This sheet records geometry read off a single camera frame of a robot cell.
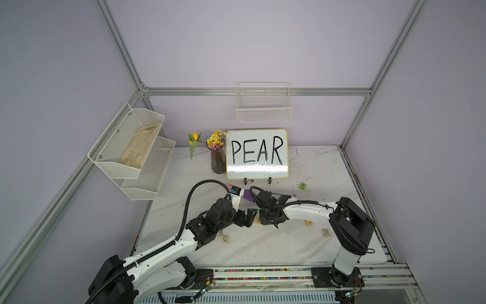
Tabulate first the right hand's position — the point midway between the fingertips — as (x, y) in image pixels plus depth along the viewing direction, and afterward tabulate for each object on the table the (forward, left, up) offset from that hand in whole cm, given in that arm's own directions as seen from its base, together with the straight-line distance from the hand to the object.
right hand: (261, 221), depth 89 cm
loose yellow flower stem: (+31, +32, +24) cm, 50 cm away
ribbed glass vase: (+30, +22, +11) cm, 39 cm away
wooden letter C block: (-8, +17, +1) cm, 19 cm away
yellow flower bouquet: (+31, +21, +24) cm, 45 cm away
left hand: (0, +7, +13) cm, 15 cm away
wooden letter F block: (-6, +19, +2) cm, 20 cm away
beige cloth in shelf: (+27, +52, +31) cm, 67 cm away
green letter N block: (+19, -24, +1) cm, 31 cm away
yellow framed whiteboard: (+34, +1, +12) cm, 36 cm away
